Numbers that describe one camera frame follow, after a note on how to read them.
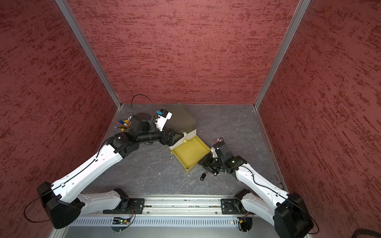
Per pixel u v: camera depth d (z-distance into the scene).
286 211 0.39
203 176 0.85
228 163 0.59
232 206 0.74
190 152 0.94
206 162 0.70
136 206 0.74
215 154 0.74
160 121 0.61
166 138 0.61
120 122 0.94
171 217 0.74
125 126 0.96
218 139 1.00
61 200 0.38
